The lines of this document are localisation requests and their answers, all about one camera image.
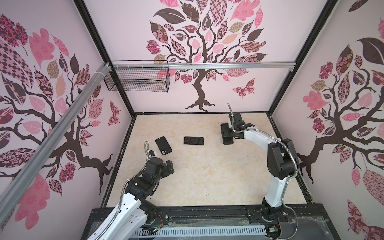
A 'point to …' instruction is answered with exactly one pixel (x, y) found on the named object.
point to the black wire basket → (138, 80)
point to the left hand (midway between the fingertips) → (165, 167)
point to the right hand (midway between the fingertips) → (227, 129)
